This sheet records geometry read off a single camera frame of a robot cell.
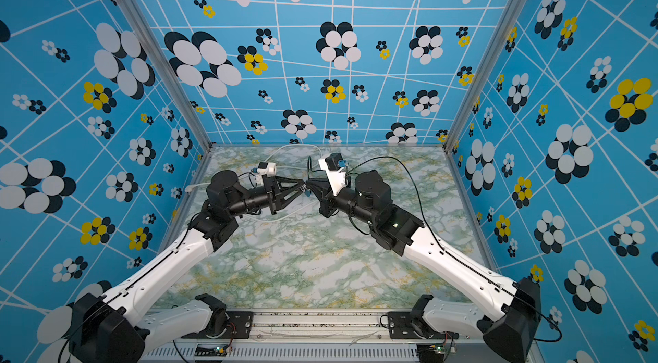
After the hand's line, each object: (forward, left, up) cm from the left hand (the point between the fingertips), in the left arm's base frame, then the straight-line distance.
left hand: (305, 184), depth 65 cm
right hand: (0, -2, +1) cm, 2 cm away
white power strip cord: (+24, +55, -35) cm, 70 cm away
